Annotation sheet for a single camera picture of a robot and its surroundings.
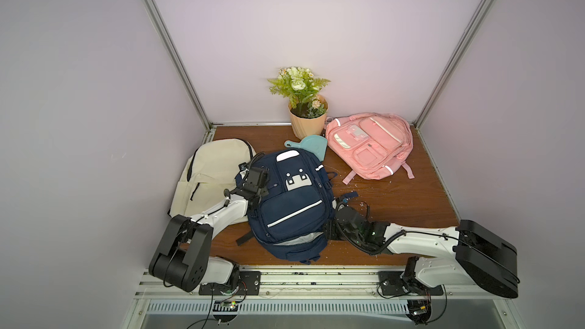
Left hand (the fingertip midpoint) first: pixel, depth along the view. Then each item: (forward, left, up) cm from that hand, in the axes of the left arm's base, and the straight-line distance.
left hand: (262, 185), depth 92 cm
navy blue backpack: (-14, -13, 0) cm, 19 cm away
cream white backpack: (+6, +26, -3) cm, 27 cm away
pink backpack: (+22, -50, -1) cm, 55 cm away
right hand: (-15, -23, +1) cm, 28 cm away
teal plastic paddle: (+23, -23, -1) cm, 33 cm away
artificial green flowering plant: (+34, -14, +26) cm, 45 cm away
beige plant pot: (+30, -19, +11) cm, 37 cm away
